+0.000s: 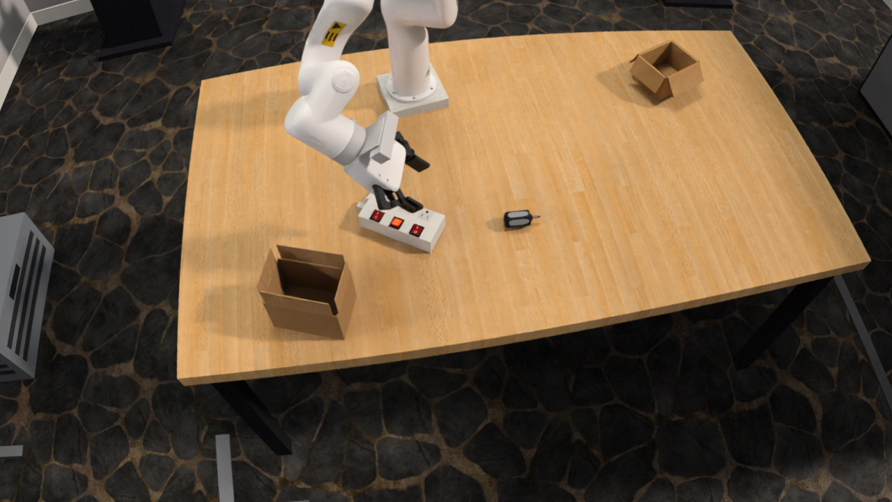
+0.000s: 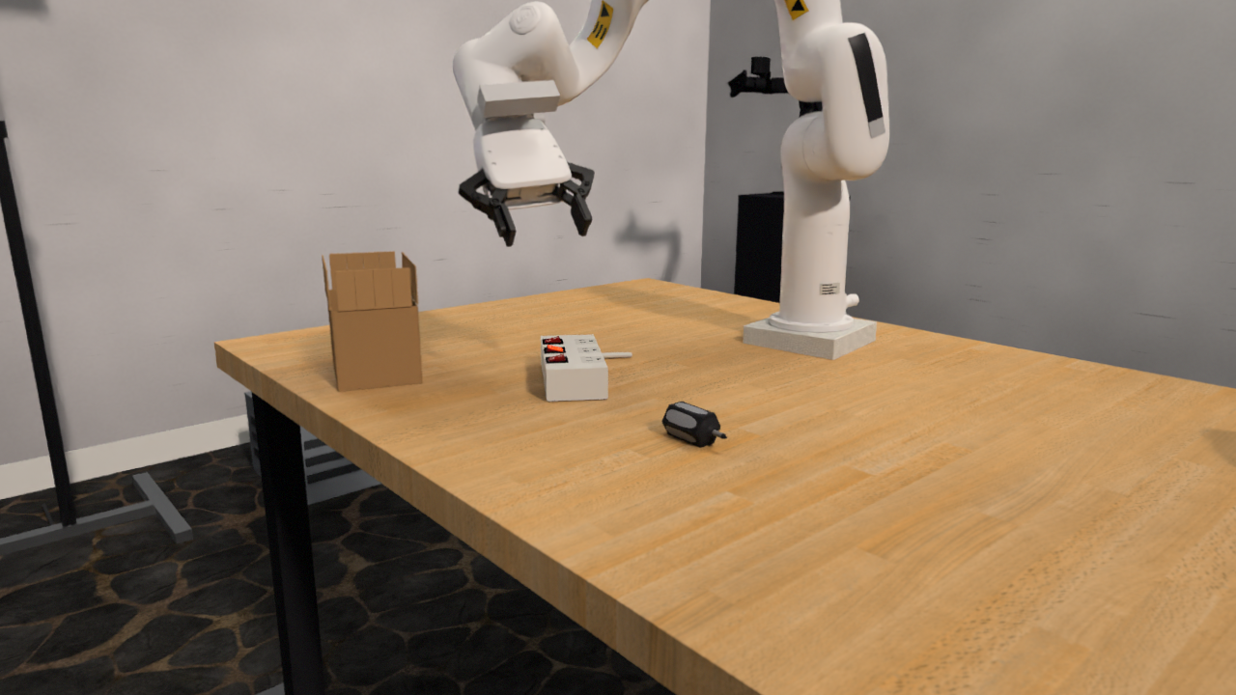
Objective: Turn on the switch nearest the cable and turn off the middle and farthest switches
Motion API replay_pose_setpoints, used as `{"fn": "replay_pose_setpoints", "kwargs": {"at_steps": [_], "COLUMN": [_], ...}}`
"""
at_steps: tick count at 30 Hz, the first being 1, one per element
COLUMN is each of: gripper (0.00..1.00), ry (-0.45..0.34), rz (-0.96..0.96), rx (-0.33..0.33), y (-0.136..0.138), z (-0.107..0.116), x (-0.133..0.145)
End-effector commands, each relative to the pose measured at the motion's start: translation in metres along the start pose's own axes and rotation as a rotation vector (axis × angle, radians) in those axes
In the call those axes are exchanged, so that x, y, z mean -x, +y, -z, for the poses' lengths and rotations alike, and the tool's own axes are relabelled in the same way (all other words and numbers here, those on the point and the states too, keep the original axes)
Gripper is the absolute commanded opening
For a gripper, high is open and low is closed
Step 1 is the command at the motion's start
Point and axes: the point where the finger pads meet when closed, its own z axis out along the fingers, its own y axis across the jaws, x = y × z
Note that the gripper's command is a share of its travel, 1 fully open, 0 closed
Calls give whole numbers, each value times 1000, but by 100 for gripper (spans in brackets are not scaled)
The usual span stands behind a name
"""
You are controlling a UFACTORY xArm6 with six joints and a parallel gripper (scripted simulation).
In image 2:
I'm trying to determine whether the white power strip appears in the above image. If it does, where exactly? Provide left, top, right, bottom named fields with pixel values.
left=541, top=334, right=632, bottom=402

